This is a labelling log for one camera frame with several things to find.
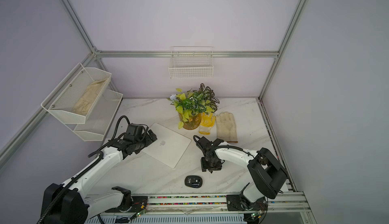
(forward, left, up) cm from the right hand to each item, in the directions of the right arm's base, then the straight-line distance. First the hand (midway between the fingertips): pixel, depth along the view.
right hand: (209, 170), depth 84 cm
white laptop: (+16, +24, +1) cm, 29 cm away
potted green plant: (+29, +10, +24) cm, 39 cm away
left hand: (+14, +34, +10) cm, 38 cm away
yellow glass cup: (+34, 0, +1) cm, 34 cm away
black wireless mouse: (-6, +9, +2) cm, 11 cm away
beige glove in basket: (+29, +65, +30) cm, 77 cm away
